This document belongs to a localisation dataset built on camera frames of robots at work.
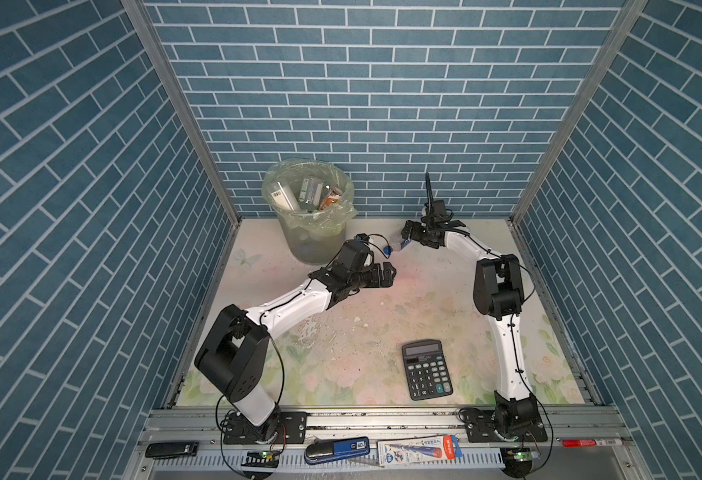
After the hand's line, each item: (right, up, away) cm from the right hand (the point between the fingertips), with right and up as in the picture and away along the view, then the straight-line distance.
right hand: (410, 230), depth 109 cm
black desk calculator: (0, -40, -27) cm, 48 cm away
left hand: (-11, -13, -23) cm, 29 cm away
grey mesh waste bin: (-36, -7, -7) cm, 38 cm away
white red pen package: (-3, -53, -39) cm, 66 cm away
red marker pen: (+37, -53, -38) cm, 75 cm away
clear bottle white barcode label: (-41, +9, -20) cm, 47 cm away
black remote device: (-64, -54, -39) cm, 93 cm away
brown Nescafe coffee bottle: (-27, +10, -16) cm, 33 cm away
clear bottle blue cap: (-8, -7, -1) cm, 11 cm away
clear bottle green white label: (-35, +13, -7) cm, 38 cm away
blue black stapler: (-24, -52, -42) cm, 71 cm away
